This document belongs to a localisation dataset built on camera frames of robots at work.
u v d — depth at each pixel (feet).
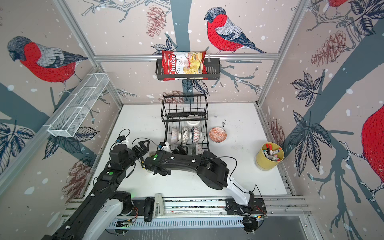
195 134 2.95
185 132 2.95
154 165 1.93
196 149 2.69
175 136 3.00
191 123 3.27
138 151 2.34
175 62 2.88
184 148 2.61
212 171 1.64
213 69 3.11
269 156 2.73
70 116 2.40
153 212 2.39
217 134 3.30
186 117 3.60
